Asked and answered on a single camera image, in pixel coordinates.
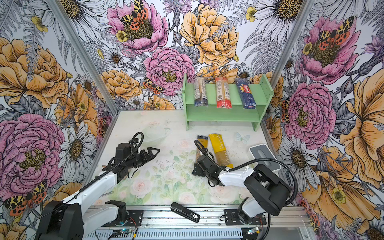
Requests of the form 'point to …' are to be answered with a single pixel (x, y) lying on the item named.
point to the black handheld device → (183, 211)
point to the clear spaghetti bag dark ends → (200, 95)
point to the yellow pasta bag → (218, 145)
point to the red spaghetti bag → (223, 99)
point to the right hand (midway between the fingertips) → (201, 170)
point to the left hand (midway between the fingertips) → (155, 157)
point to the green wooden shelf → (263, 90)
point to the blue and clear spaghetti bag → (203, 141)
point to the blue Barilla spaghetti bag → (246, 96)
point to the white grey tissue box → (262, 151)
